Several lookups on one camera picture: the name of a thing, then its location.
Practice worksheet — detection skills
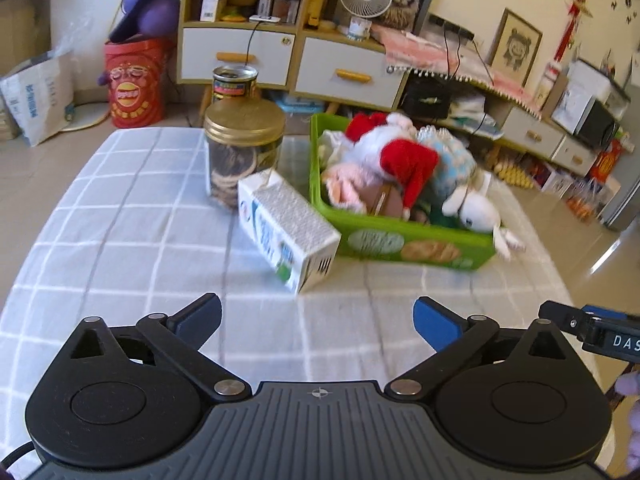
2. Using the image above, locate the egg tray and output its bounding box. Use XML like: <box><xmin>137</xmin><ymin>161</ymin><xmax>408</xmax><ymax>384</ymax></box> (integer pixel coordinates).
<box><xmin>492</xmin><ymin>158</ymin><xmax>534</xmax><ymax>190</ymax></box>

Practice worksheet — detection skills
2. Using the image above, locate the white milk carton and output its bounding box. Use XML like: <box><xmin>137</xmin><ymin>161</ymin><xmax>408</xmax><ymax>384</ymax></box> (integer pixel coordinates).
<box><xmin>238</xmin><ymin>169</ymin><xmax>341</xmax><ymax>294</ymax></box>

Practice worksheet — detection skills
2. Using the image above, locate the grey checked tablecloth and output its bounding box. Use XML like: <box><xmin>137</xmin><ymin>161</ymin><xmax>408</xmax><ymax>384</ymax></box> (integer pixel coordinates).
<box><xmin>1</xmin><ymin>128</ymin><xmax>565</xmax><ymax>451</ymax></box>

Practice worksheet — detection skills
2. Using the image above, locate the girl drawing frame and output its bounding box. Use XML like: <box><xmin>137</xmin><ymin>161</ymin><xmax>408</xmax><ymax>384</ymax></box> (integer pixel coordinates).
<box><xmin>489</xmin><ymin>9</ymin><xmax>542</xmax><ymax>87</ymax></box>

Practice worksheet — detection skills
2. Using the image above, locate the black bag on shelf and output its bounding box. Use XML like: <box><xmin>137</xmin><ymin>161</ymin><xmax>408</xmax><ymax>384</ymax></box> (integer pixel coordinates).
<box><xmin>398</xmin><ymin>74</ymin><xmax>452</xmax><ymax>120</ymax></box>

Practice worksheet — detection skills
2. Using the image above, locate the white cloth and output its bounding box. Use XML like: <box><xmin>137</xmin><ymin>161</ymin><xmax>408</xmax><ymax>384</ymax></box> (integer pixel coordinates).
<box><xmin>318</xmin><ymin>130</ymin><xmax>355</xmax><ymax>170</ymax></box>

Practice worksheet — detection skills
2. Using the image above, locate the red snack bucket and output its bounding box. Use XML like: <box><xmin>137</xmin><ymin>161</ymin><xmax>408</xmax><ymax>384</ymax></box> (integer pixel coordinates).
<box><xmin>103</xmin><ymin>38</ymin><xmax>174</xmax><ymax>129</ymax></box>

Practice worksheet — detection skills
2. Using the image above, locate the bag of oranges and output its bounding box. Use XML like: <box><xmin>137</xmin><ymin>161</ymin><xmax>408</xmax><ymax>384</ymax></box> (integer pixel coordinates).
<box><xmin>564</xmin><ymin>179</ymin><xmax>608</xmax><ymax>223</ymax></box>

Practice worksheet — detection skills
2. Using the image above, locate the pink plush towel toy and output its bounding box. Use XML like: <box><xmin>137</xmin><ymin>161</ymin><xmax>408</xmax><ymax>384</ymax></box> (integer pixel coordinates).
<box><xmin>321</xmin><ymin>162</ymin><xmax>382</xmax><ymax>214</ymax></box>

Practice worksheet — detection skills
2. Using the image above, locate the green plastic bin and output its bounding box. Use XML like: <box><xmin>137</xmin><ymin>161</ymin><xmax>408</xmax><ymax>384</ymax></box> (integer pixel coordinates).
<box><xmin>309</xmin><ymin>113</ymin><xmax>496</xmax><ymax>270</ymax></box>

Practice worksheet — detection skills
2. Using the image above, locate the red santa plush toy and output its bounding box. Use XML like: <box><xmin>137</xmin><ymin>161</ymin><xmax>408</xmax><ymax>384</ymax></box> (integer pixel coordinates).
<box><xmin>345</xmin><ymin>112</ymin><xmax>439</xmax><ymax>220</ymax></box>

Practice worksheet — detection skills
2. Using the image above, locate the pink table runner cloth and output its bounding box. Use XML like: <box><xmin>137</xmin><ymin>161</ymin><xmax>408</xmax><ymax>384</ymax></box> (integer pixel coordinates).
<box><xmin>371</xmin><ymin>25</ymin><xmax>541</xmax><ymax>119</ymax></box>

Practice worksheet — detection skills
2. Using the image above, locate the cat picture frame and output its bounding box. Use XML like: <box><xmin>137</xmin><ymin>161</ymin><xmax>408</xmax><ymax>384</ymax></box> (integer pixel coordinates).
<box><xmin>375</xmin><ymin>0</ymin><xmax>432</xmax><ymax>36</ymax></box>

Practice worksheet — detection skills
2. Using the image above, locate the white paper bag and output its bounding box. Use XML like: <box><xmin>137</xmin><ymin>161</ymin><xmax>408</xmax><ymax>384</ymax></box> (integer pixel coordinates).
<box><xmin>1</xmin><ymin>51</ymin><xmax>75</xmax><ymax>146</ymax></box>

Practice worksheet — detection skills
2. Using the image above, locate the black microwave oven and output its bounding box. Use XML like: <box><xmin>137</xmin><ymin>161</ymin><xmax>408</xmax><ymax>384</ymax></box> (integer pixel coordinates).
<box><xmin>551</xmin><ymin>84</ymin><xmax>617</xmax><ymax>151</ymax></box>

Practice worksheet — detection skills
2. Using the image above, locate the bunny doll blue dress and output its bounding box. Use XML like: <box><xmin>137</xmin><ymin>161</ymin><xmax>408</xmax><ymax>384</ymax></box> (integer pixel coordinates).
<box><xmin>416</xmin><ymin>126</ymin><xmax>526</xmax><ymax>260</ymax></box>

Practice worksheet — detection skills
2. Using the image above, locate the wooden shelf cabinet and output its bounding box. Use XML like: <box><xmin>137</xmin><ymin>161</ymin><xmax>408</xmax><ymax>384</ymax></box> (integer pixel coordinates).
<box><xmin>177</xmin><ymin>0</ymin><xmax>407</xmax><ymax>110</ymax></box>

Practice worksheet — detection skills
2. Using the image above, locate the white mug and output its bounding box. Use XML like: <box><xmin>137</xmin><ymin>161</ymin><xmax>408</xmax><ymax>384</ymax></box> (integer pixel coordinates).
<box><xmin>347</xmin><ymin>15</ymin><xmax>372</xmax><ymax>41</ymax></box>

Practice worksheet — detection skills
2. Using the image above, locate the tin can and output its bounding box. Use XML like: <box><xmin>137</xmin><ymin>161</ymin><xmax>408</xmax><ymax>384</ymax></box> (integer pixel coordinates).
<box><xmin>212</xmin><ymin>64</ymin><xmax>258</xmax><ymax>102</ymax></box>

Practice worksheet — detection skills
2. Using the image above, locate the clear storage box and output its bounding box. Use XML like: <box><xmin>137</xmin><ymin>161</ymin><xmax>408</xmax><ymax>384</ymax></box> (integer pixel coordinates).
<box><xmin>269</xmin><ymin>90</ymin><xmax>326</xmax><ymax>115</ymax></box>

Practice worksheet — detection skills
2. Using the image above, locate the glass jar gold lid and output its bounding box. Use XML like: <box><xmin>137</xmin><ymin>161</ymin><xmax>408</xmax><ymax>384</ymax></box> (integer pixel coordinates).
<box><xmin>203</xmin><ymin>96</ymin><xmax>285</xmax><ymax>209</ymax></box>

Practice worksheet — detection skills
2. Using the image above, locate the purple plush toy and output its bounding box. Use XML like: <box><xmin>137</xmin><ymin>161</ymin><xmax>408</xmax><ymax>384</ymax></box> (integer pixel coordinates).
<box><xmin>108</xmin><ymin>0</ymin><xmax>181</xmax><ymax>44</ymax></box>

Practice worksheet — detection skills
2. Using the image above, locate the low tv cabinet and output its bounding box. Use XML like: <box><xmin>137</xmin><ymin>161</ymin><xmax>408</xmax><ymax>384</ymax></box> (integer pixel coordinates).
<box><xmin>411</xmin><ymin>76</ymin><xmax>597</xmax><ymax>177</ymax></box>

